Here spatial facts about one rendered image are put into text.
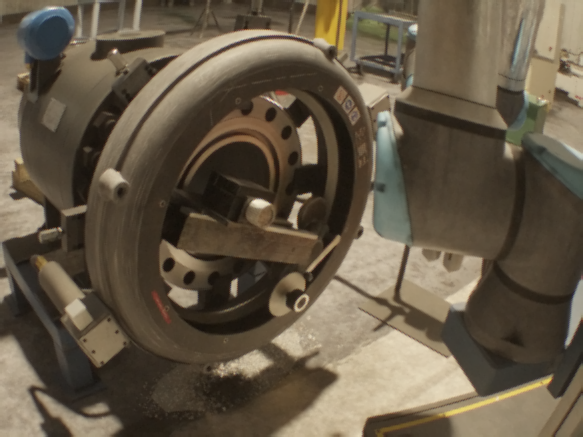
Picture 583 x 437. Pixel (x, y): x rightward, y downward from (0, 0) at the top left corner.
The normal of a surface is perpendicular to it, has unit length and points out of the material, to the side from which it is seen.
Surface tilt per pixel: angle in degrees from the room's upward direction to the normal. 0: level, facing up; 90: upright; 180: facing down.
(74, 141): 67
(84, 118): 55
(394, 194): 87
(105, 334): 90
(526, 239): 99
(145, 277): 90
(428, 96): 38
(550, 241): 96
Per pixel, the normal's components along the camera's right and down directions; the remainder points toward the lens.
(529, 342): -0.21, 0.09
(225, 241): 0.70, 0.38
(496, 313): -0.78, -0.16
